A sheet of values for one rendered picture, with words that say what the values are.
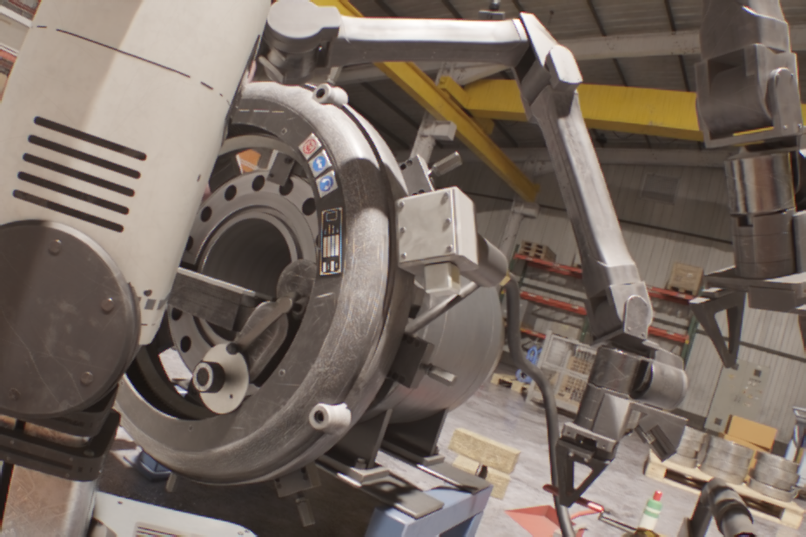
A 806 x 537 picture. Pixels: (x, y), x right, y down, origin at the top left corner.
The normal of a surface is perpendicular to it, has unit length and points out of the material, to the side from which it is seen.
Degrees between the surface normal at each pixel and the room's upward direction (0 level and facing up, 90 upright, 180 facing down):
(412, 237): 90
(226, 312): 90
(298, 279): 90
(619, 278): 71
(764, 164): 109
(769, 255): 113
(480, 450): 90
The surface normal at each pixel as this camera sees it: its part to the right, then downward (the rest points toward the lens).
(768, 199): -0.37, 0.19
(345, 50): 0.19, 0.94
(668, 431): -0.48, -0.18
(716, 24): -0.95, 0.07
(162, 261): 0.89, 0.37
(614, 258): 0.12, -0.51
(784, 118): 0.30, 0.07
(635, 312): 0.21, -0.33
